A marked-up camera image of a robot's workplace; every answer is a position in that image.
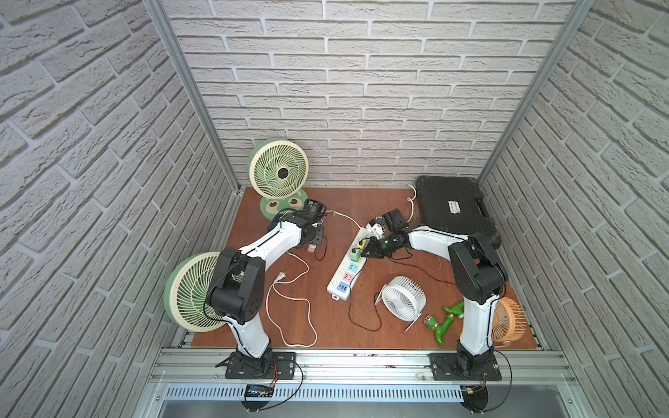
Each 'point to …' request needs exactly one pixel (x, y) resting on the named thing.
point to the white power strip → (348, 272)
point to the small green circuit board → (259, 390)
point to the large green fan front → (185, 291)
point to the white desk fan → (403, 299)
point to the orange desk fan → (509, 322)
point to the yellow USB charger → (361, 243)
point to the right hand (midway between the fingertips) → (366, 254)
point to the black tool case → (453, 205)
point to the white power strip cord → (412, 203)
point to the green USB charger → (354, 253)
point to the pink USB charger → (312, 247)
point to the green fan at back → (277, 170)
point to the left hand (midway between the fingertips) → (305, 229)
